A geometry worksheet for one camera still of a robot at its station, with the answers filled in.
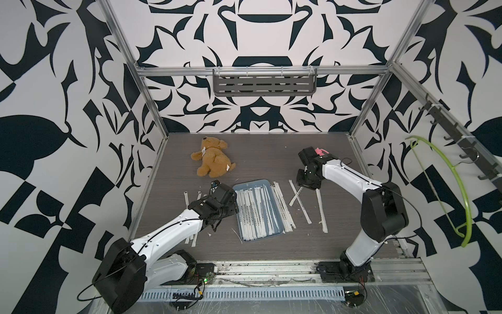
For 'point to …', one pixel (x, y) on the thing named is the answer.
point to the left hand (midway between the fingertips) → (231, 202)
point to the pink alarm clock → (320, 152)
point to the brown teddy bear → (216, 161)
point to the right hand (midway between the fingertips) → (300, 181)
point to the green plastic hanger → (447, 183)
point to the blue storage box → (259, 216)
